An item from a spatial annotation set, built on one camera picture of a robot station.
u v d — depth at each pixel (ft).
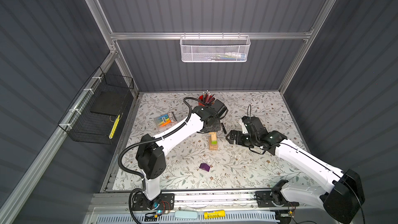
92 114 2.38
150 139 1.55
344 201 1.29
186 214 2.23
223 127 3.27
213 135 2.77
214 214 2.24
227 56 3.01
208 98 3.25
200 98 3.19
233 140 2.35
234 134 2.36
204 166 2.75
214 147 2.92
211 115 1.87
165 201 2.40
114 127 2.26
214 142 2.86
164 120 3.35
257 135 1.97
